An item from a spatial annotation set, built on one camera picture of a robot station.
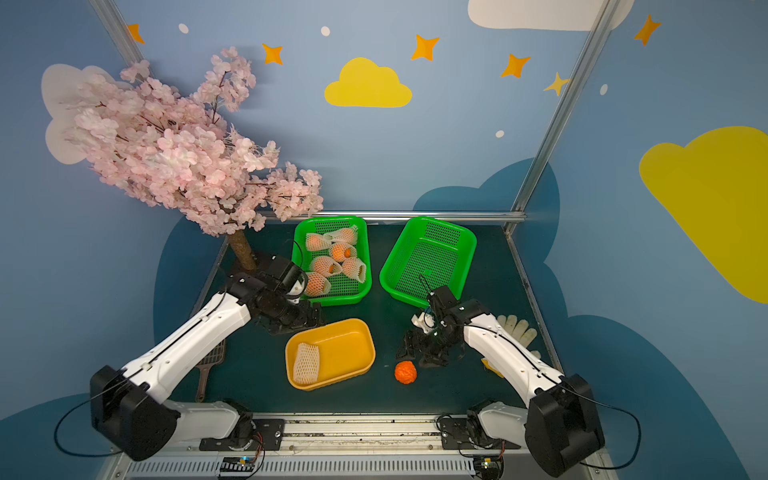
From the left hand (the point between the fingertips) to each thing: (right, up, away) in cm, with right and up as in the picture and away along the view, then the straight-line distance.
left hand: (313, 320), depth 78 cm
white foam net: (-2, -12, +2) cm, 12 cm away
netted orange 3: (+3, +19, +26) cm, 32 cm away
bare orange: (+25, -15, +2) cm, 29 cm away
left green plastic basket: (+5, +6, +23) cm, 24 cm away
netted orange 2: (-6, +22, +31) cm, 38 cm away
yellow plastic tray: (+7, -11, +12) cm, 17 cm away
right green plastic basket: (+41, +18, +36) cm, 58 cm away
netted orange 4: (+4, +25, +32) cm, 40 cm away
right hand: (+27, -9, -1) cm, 29 cm away
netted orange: (-1, +14, +21) cm, 25 cm away
